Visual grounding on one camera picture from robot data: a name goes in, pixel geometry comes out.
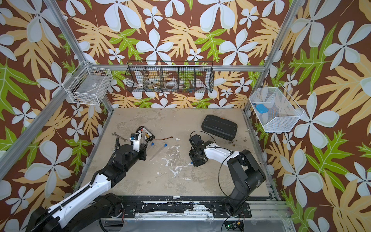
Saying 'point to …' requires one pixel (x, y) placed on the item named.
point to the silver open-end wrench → (125, 140)
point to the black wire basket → (170, 76)
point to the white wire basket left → (90, 86)
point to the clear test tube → (151, 158)
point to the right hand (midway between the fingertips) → (188, 157)
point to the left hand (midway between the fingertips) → (146, 142)
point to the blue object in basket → (262, 108)
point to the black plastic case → (219, 126)
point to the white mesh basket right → (283, 112)
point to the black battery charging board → (143, 130)
